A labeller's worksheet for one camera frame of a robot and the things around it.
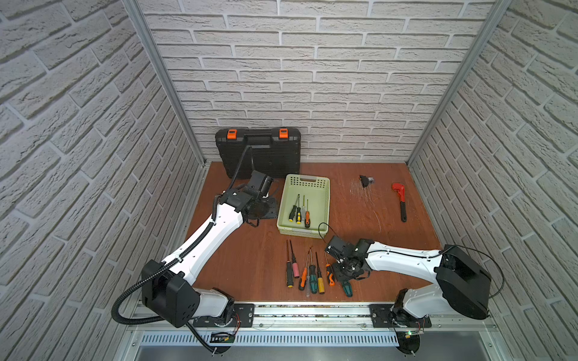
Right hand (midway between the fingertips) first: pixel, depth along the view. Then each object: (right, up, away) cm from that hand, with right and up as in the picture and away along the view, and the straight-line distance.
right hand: (343, 275), depth 83 cm
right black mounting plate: (+13, -10, -9) cm, 18 cm away
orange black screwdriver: (-16, -1, -4) cm, 16 cm away
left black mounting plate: (-35, -9, -10) cm, 38 cm away
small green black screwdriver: (-12, +1, -2) cm, 12 cm away
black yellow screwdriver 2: (-17, +22, +14) cm, 31 cm away
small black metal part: (+17, +37, +27) cm, 48 cm away
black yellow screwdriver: (-17, +22, +14) cm, 31 cm away
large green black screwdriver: (0, -2, -6) cm, 6 cm away
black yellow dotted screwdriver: (-20, +1, 0) cm, 20 cm away
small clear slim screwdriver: (-14, 0, -2) cm, 14 cm away
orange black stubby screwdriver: (-6, +1, -3) cm, 6 cm away
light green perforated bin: (-8, +32, +23) cm, 40 cm away
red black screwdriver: (-13, +20, +14) cm, 28 cm away
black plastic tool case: (-27, +50, +15) cm, 58 cm away
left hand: (-25, +27, -4) cm, 37 cm away
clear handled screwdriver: (-15, +23, +17) cm, 32 cm away
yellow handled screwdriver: (-9, -1, -3) cm, 10 cm away
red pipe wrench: (+33, +31, +23) cm, 51 cm away
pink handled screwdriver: (-18, +4, 0) cm, 19 cm away
